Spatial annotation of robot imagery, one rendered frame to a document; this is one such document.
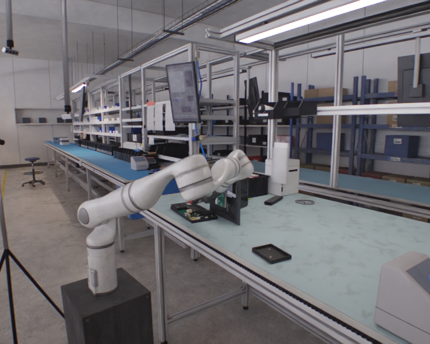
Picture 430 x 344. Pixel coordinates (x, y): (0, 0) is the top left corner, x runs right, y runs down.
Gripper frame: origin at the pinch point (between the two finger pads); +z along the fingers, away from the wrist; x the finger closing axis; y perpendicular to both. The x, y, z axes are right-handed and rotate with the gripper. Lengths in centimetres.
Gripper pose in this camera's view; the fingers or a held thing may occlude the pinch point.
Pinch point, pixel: (195, 201)
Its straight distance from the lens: 131.4
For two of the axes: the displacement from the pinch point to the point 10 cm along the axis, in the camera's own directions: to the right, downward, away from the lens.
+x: -2.9, -8.9, 3.4
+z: -4.4, 4.4, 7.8
